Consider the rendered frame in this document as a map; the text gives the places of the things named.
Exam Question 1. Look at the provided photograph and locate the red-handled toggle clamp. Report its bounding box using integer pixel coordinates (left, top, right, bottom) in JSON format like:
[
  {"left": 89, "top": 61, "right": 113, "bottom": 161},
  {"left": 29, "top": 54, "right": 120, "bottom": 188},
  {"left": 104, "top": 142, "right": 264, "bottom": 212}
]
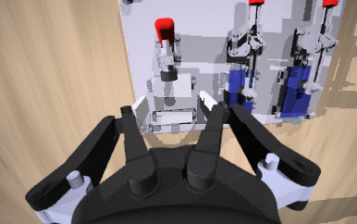
[
  {"left": 154, "top": 18, "right": 181, "bottom": 81},
  {"left": 227, "top": 0, "right": 266, "bottom": 102}
]

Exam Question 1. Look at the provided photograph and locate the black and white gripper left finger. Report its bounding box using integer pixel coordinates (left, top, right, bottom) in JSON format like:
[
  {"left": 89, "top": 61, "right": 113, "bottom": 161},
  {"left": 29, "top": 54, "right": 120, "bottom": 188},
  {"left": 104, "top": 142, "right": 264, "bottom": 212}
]
[{"left": 25, "top": 96, "right": 157, "bottom": 224}]

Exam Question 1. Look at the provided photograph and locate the blue rectangular block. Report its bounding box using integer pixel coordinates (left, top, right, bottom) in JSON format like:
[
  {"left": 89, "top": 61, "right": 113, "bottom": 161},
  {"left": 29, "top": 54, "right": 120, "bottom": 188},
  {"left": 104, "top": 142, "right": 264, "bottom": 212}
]
[
  {"left": 225, "top": 69, "right": 253, "bottom": 113},
  {"left": 277, "top": 66, "right": 312, "bottom": 118}
]

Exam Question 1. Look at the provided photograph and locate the toggle clamp with red handle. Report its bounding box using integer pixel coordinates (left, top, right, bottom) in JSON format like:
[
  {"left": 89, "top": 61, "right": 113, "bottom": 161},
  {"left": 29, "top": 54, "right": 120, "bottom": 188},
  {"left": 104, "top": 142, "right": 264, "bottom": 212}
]
[{"left": 291, "top": 0, "right": 339, "bottom": 94}]

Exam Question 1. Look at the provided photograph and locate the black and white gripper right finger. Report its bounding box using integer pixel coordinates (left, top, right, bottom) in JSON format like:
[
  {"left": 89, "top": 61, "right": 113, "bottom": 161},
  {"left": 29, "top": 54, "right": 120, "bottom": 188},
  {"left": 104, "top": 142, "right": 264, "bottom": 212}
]
[{"left": 187, "top": 91, "right": 321, "bottom": 211}]

